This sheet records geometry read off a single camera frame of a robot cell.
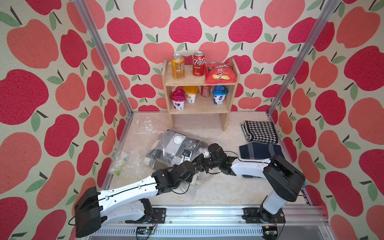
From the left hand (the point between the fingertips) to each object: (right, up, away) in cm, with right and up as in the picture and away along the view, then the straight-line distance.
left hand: (192, 171), depth 77 cm
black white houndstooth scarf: (+48, +20, +26) cm, 58 cm away
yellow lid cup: (-1, +45, +13) cm, 47 cm away
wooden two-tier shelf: (+7, +37, +19) cm, 42 cm away
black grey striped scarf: (-12, +10, +12) cm, 20 cm away
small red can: (+9, +47, +20) cm, 52 cm away
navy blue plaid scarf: (+45, +8, +19) cm, 49 cm away
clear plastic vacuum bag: (-40, +1, +16) cm, 43 cm away
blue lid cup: (+17, +44, +13) cm, 49 cm away
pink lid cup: (-8, +40, +9) cm, 42 cm away
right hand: (-2, +1, +3) cm, 4 cm away
